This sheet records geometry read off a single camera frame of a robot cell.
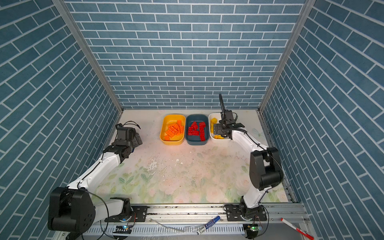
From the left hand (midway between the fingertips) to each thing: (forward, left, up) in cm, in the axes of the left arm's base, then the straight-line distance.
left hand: (131, 138), depth 87 cm
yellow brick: (+7, -54, -8) cm, 55 cm away
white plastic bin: (+23, -54, -5) cm, 59 cm away
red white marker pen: (-46, -88, -12) cm, 100 cm away
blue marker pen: (-42, -43, -11) cm, 61 cm away
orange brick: (+15, -23, -10) cm, 29 cm away
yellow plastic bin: (+24, -18, -11) cm, 31 cm away
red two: (+14, -37, -11) cm, 41 cm away
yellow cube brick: (+23, -52, -11) cm, 58 cm away
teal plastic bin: (+7, -38, -13) cm, 41 cm away
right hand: (+9, -55, 0) cm, 56 cm away
